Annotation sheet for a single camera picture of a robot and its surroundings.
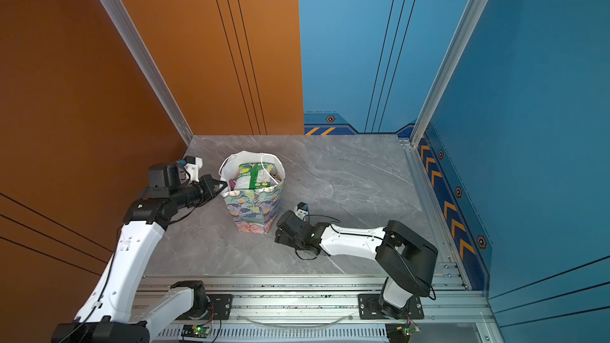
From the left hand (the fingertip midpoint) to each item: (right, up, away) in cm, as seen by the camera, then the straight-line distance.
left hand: (227, 181), depth 75 cm
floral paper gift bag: (+8, -10, +4) cm, 13 cm away
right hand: (+15, -21, +9) cm, 27 cm away
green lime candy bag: (+6, +1, +6) cm, 9 cm away
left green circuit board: (-8, -45, -4) cm, 46 cm away
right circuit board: (+53, -45, -4) cm, 69 cm away
